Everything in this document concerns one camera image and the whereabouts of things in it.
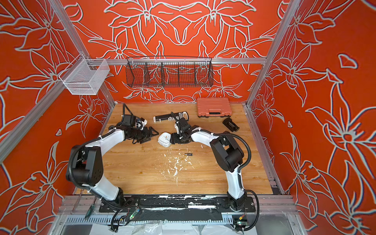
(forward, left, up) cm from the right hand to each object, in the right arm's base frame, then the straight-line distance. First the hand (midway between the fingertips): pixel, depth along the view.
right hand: (173, 138), depth 94 cm
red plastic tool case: (+31, -30, -2) cm, 43 cm away
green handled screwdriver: (-41, +38, -3) cm, 56 cm away
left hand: (0, +11, +5) cm, 12 cm away
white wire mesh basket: (+27, +56, +30) cm, 69 cm away
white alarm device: (0, +6, -1) cm, 6 cm away
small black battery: (-9, -10, -4) cm, 14 cm away
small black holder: (+15, -39, -2) cm, 42 cm away
